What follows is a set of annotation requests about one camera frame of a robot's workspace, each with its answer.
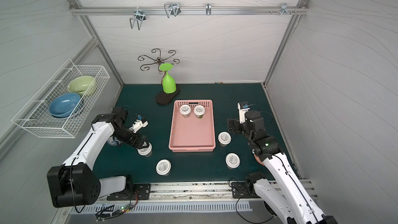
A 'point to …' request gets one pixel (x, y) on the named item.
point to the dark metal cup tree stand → (161, 98)
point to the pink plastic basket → (192, 135)
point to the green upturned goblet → (168, 84)
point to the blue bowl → (62, 105)
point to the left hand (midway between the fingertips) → (140, 143)
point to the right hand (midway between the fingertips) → (239, 116)
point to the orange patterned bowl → (258, 159)
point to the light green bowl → (81, 85)
